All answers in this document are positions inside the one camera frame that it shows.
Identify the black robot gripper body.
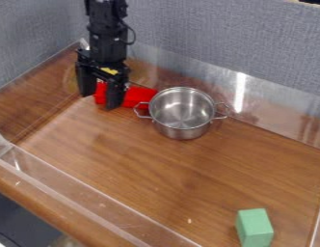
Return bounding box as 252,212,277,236
75,30,131,82

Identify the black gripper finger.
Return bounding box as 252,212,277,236
106,75,127,110
75,63,97,97

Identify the red rectangular block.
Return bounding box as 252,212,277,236
93,81,158,108

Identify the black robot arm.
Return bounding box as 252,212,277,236
75,0,134,110

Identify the yellow play-doh can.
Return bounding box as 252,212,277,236
79,48,119,75

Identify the small steel pot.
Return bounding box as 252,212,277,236
133,87,230,140

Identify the clear acrylic table barrier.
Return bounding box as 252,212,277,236
0,45,320,247

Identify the green foam block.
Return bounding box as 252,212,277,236
234,208,274,247

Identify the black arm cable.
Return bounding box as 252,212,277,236
119,20,137,46

